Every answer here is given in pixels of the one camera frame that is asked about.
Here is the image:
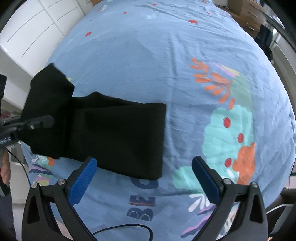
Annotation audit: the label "dark chair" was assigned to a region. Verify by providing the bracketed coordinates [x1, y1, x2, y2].
[266, 185, 296, 241]

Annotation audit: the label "white wardrobe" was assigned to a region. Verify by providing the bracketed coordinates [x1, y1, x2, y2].
[0, 0, 102, 77]

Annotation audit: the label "person's left hand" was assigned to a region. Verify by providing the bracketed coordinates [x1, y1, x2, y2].
[0, 151, 11, 186]

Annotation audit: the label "metal rail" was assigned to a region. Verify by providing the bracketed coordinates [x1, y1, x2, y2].
[264, 11, 296, 54]

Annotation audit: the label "blue printed bed sheet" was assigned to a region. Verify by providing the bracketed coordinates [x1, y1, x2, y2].
[20, 0, 296, 241]

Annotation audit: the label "wooden dresser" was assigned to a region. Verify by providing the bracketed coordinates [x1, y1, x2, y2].
[228, 0, 266, 37]

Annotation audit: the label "black bag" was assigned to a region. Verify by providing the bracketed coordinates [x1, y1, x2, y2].
[255, 23, 274, 47]

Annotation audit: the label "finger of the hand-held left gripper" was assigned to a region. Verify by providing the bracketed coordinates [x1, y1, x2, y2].
[16, 115, 55, 131]

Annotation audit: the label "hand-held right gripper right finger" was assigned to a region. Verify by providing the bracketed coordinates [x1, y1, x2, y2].
[192, 156, 269, 241]

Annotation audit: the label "black pants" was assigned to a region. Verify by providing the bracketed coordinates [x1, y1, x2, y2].
[20, 63, 167, 181]

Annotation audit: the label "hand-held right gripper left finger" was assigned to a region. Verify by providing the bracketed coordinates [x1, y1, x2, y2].
[21, 156, 97, 241]

